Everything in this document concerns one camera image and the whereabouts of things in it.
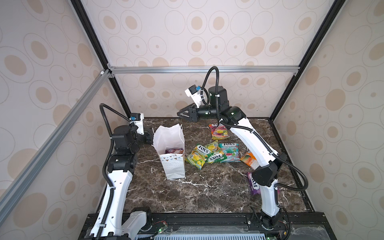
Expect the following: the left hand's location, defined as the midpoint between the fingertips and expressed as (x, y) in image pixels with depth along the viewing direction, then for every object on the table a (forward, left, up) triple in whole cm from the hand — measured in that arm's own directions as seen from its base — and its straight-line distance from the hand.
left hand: (154, 124), depth 70 cm
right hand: (+2, -12, +5) cm, 13 cm away
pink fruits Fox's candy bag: (+1, -9, -27) cm, 28 cm away
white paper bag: (+5, -3, -22) cm, 23 cm away
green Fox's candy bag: (+2, -32, -32) cm, 46 cm away
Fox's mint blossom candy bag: (+5, -43, -32) cm, 54 cm away
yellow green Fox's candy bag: (0, -21, -31) cm, 38 cm away
